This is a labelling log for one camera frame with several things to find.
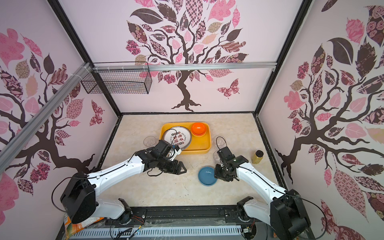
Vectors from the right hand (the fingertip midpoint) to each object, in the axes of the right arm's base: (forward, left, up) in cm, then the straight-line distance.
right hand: (216, 174), depth 83 cm
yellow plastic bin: (+20, +9, -1) cm, 22 cm away
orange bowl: (+32, +9, +1) cm, 34 cm away
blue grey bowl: (0, +6, -4) cm, 7 cm away
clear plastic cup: (+24, +43, -1) cm, 50 cm away
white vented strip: (-26, +31, -4) cm, 41 cm away
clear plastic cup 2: (+2, +2, +18) cm, 18 cm away
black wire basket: (+53, +52, +29) cm, 80 cm away
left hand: (-1, +20, +5) cm, 20 cm away
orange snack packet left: (-25, +70, -1) cm, 75 cm away
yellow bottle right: (+9, -25, +4) cm, 27 cm away
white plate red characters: (+29, +24, -2) cm, 38 cm away
